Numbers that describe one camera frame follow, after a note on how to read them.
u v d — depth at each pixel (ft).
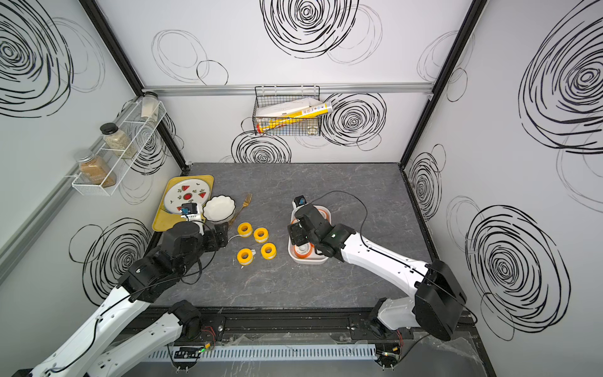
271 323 2.48
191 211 1.96
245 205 3.45
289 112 2.86
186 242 1.65
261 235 3.08
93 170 2.06
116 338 1.47
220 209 3.35
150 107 2.84
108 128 2.25
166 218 3.26
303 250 2.92
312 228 1.93
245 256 2.89
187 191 3.56
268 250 2.93
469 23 2.43
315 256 2.94
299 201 2.28
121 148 2.37
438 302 1.32
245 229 3.10
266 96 3.07
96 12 2.35
